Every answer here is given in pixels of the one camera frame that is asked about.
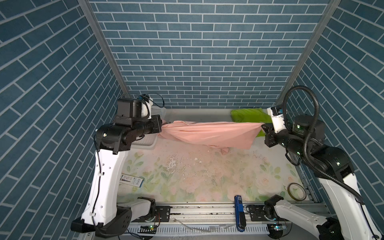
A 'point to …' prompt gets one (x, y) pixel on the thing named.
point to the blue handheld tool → (240, 215)
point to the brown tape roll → (291, 196)
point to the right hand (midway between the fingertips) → (261, 122)
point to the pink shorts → (222, 135)
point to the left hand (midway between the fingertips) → (162, 120)
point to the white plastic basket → (148, 141)
